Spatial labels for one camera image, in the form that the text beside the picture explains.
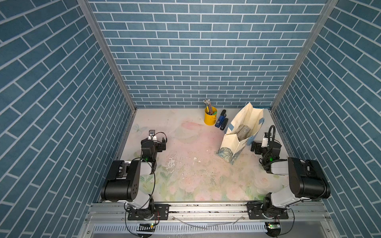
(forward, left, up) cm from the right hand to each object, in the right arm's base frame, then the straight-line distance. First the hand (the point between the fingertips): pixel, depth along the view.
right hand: (262, 142), depth 95 cm
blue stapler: (+20, +26, -2) cm, 33 cm away
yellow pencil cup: (+17, +34, +4) cm, 38 cm away
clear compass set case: (+7, +11, 0) cm, 14 cm away
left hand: (-4, +67, +4) cm, 67 cm away
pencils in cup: (+22, +36, +9) cm, 43 cm away
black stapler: (+15, +24, -2) cm, 28 cm away
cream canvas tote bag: (-9, +21, +4) cm, 23 cm away
